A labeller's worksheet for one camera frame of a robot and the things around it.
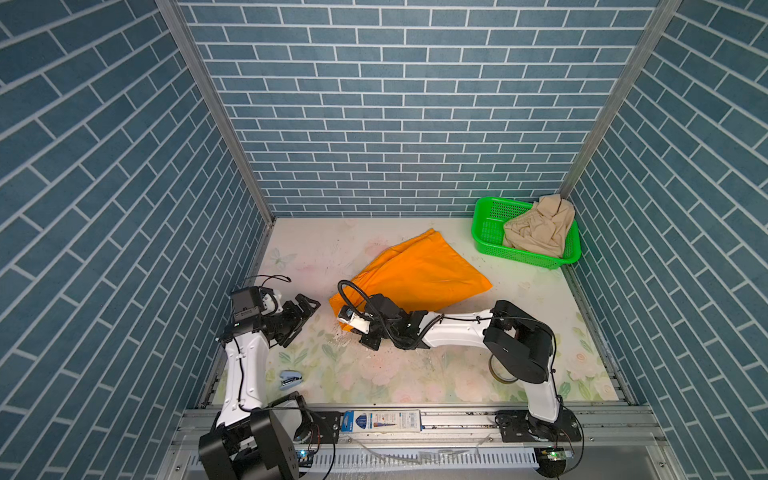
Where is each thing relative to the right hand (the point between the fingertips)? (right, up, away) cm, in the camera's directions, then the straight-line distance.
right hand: (350, 325), depth 86 cm
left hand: (-10, +5, -4) cm, 12 cm away
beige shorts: (+67, +30, +22) cm, 76 cm away
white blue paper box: (+6, -21, -12) cm, 25 cm away
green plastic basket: (+51, +35, +34) cm, 71 cm away
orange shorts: (+22, +14, +21) cm, 33 cm away
